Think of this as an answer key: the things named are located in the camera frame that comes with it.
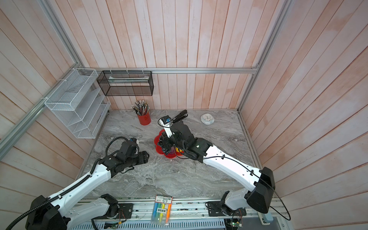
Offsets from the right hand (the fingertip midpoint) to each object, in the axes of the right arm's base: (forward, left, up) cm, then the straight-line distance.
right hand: (162, 133), depth 71 cm
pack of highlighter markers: (-30, 0, -26) cm, 40 cm away
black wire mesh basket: (+48, +33, -3) cm, 58 cm away
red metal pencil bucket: (+28, +19, -22) cm, 40 cm away
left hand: (-6, +12, -18) cm, 23 cm away
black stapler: (+37, -9, -26) cm, 46 cm away
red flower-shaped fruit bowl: (+4, +6, -25) cm, 26 cm away
